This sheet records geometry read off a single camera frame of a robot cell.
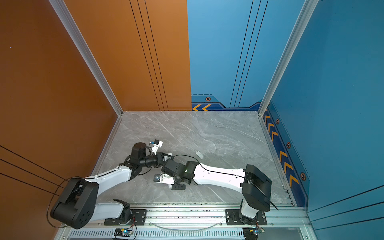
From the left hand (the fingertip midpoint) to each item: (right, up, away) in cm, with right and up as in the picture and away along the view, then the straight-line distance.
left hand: (173, 158), depth 82 cm
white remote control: (-4, 0, -2) cm, 4 cm away
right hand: (0, -10, -5) cm, 11 cm away
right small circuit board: (+41, -32, -12) cm, 53 cm away
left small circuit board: (-23, -33, -11) cm, 42 cm away
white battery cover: (+15, -1, +14) cm, 20 cm away
